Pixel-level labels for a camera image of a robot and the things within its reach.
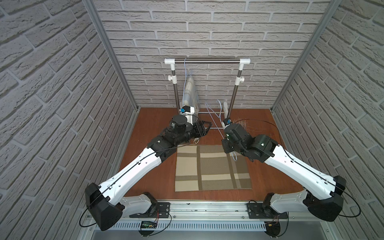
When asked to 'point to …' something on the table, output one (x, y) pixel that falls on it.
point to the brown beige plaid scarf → (207, 167)
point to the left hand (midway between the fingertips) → (208, 120)
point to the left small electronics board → (147, 224)
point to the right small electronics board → (272, 228)
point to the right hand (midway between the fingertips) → (221, 141)
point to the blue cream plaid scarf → (190, 97)
